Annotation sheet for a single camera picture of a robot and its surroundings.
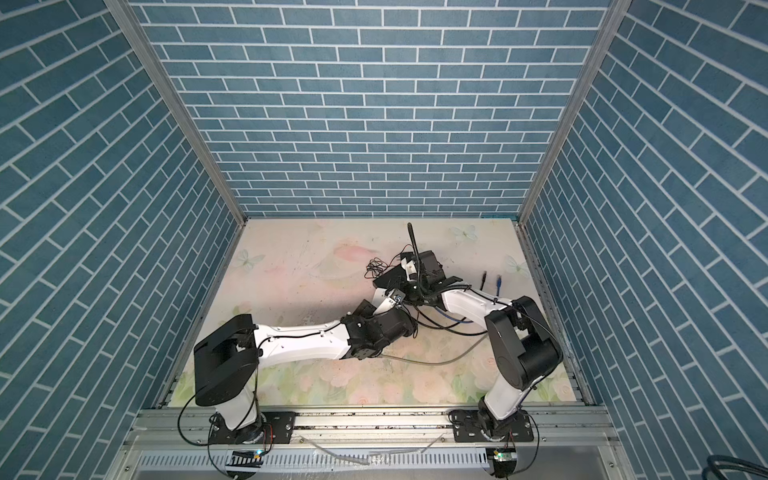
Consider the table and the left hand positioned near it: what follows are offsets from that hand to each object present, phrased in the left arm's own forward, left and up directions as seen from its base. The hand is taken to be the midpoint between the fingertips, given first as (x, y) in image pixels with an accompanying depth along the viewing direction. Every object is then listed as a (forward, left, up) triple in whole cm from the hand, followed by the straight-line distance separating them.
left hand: (382, 316), depth 86 cm
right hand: (+7, -1, +2) cm, 8 cm away
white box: (-2, -1, +12) cm, 12 cm away
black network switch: (+19, -4, -8) cm, 21 cm away
